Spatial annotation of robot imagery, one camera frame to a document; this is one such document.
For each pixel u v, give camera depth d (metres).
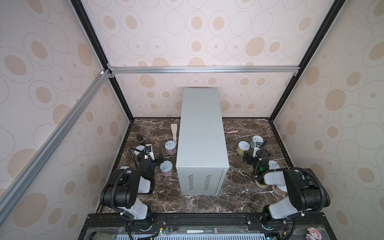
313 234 0.69
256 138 1.00
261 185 0.85
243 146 0.97
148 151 0.76
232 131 1.12
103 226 0.73
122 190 0.45
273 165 0.88
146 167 0.68
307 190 0.45
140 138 0.96
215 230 0.71
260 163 0.71
